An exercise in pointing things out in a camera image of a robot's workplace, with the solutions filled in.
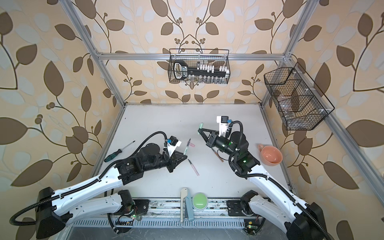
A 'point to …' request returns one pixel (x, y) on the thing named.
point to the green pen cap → (201, 124)
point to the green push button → (199, 201)
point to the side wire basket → (302, 105)
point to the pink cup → (270, 155)
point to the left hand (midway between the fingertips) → (187, 156)
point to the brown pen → (222, 159)
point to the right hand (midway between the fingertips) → (199, 132)
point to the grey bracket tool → (188, 205)
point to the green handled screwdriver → (106, 159)
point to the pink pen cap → (191, 144)
